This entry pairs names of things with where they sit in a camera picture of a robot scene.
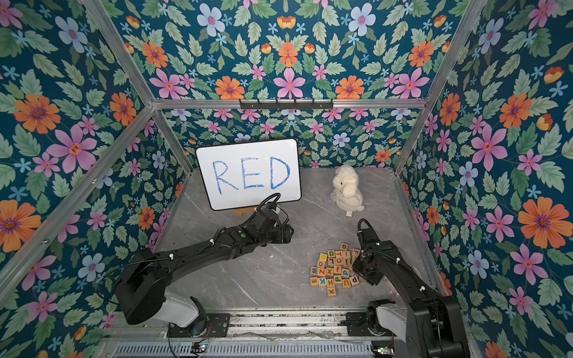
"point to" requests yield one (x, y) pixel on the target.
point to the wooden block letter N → (321, 271)
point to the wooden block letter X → (330, 271)
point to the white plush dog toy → (347, 192)
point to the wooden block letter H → (330, 282)
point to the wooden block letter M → (314, 271)
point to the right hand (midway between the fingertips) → (362, 271)
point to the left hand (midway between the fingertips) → (290, 230)
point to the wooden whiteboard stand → (242, 211)
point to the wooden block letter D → (331, 253)
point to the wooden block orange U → (346, 283)
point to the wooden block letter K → (331, 291)
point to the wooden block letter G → (344, 247)
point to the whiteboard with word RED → (242, 175)
